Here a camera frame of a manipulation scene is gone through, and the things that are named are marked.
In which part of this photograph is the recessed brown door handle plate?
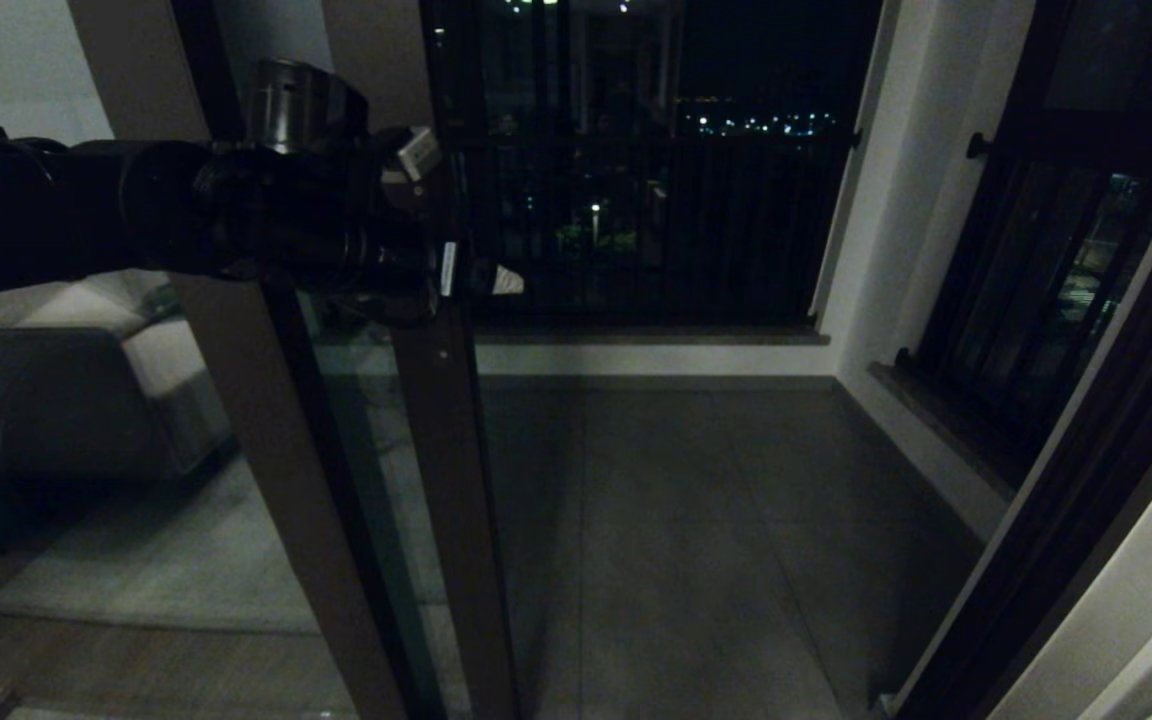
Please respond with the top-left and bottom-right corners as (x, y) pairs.
(424, 298), (462, 366)

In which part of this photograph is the brown framed sliding glass door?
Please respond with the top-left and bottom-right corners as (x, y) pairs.
(211, 0), (525, 720)

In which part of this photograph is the black metal balcony railing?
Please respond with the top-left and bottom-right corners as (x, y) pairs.
(436, 125), (862, 336)

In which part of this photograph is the grey stone balcony sill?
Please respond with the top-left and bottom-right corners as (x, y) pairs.
(471, 328), (830, 349)

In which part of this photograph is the brown framed fixed glass door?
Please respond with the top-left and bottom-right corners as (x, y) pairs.
(0, 0), (407, 720)

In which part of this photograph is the grey stone side window sill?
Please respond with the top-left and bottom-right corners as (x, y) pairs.
(866, 360), (1022, 501)

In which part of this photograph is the small grey left wrist camera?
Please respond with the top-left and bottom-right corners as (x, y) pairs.
(379, 125), (444, 188)

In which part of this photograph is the dark door jamb frame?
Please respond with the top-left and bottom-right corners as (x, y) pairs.
(886, 95), (1152, 720)

